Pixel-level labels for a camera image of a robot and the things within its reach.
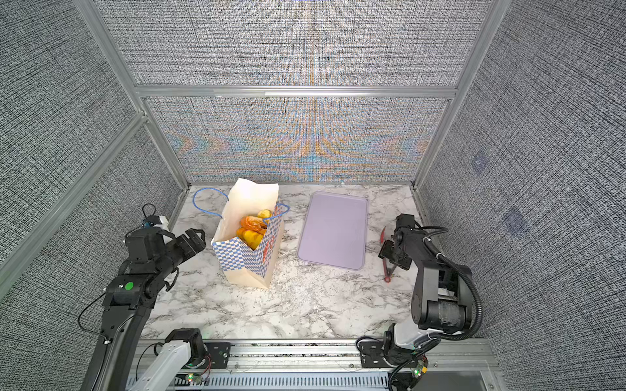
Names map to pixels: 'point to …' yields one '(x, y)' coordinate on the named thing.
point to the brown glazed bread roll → (253, 223)
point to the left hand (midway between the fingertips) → (198, 234)
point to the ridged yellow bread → (264, 213)
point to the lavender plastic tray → (334, 230)
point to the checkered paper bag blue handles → (244, 265)
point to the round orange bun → (253, 238)
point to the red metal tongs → (388, 274)
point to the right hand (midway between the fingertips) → (392, 251)
